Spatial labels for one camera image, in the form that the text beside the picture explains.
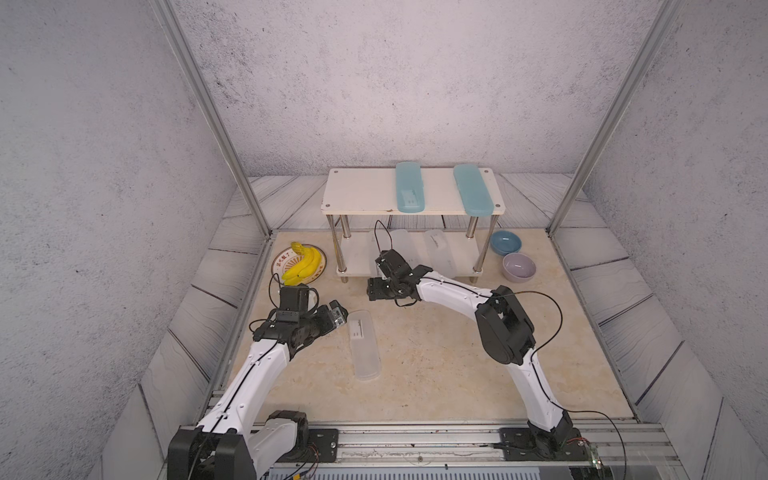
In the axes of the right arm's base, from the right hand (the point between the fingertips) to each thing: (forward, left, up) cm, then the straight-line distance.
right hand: (374, 290), depth 95 cm
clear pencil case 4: (-16, +2, -6) cm, 17 cm away
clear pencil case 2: (+21, -11, -2) cm, 24 cm away
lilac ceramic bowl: (+13, -49, -5) cm, 51 cm away
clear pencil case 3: (-6, -3, +17) cm, 18 cm away
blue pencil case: (+12, -29, +26) cm, 41 cm away
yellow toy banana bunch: (+10, +25, -1) cm, 27 cm away
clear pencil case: (+16, -22, -1) cm, 27 cm away
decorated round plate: (+18, +33, -4) cm, 38 cm away
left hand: (-13, +8, +5) cm, 16 cm away
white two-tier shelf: (+13, -1, +28) cm, 31 cm away
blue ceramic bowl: (+25, -48, -6) cm, 54 cm away
